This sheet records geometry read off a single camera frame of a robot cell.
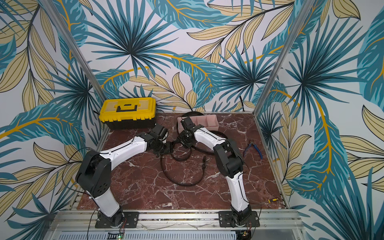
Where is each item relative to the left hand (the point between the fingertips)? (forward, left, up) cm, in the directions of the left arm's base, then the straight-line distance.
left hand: (170, 152), depth 89 cm
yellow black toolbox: (+25, +29, +7) cm, 39 cm away
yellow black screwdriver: (-23, -58, -7) cm, 63 cm away
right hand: (+10, -4, -2) cm, 11 cm away
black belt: (-15, -14, -8) cm, 22 cm away
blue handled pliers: (+12, -53, -6) cm, 55 cm away
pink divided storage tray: (+31, -27, -7) cm, 41 cm away
